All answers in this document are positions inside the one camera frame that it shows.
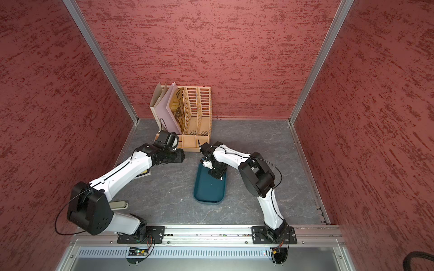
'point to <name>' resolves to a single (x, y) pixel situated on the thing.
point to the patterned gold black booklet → (177, 109)
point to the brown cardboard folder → (158, 95)
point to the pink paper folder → (165, 120)
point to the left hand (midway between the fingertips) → (179, 159)
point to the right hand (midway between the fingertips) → (222, 176)
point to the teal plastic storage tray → (207, 188)
